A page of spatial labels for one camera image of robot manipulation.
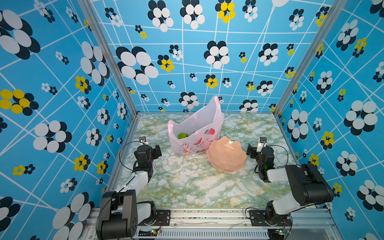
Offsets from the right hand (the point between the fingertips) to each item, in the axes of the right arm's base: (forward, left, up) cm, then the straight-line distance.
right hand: (259, 144), depth 93 cm
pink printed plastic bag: (-5, +40, +16) cm, 43 cm away
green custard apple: (+7, +49, 0) cm, 49 cm away
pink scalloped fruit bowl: (-5, +21, -5) cm, 22 cm away
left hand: (-3, +68, +4) cm, 68 cm away
